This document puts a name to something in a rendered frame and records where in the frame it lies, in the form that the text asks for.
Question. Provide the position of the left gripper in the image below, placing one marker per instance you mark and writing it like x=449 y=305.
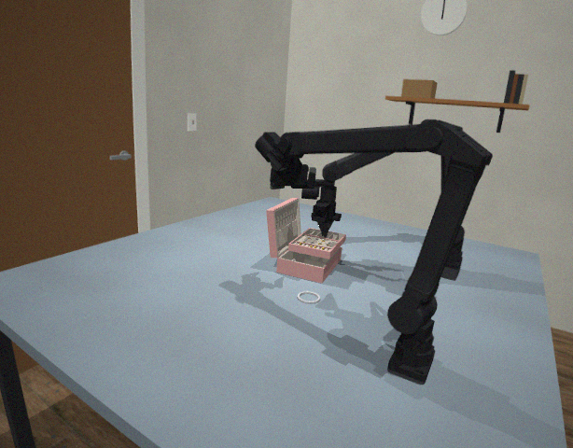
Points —
x=295 y=180

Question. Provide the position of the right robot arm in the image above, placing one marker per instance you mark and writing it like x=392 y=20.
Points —
x=347 y=165

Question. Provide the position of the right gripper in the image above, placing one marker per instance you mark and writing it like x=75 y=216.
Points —
x=324 y=226

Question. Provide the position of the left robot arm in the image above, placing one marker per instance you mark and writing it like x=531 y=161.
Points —
x=414 y=351

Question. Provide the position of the beige jewelry tray with pink rim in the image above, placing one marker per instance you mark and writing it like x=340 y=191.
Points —
x=336 y=239

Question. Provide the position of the pink jewelry box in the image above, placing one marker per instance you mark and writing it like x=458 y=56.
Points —
x=283 y=227

